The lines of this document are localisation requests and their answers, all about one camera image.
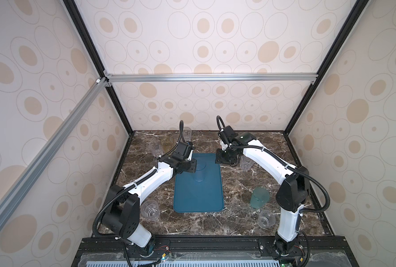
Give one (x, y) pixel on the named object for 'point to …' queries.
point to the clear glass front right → (266, 219)
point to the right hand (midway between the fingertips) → (218, 161)
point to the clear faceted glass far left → (156, 148)
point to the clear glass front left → (150, 209)
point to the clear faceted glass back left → (187, 133)
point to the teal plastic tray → (199, 192)
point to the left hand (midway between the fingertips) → (198, 161)
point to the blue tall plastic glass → (199, 175)
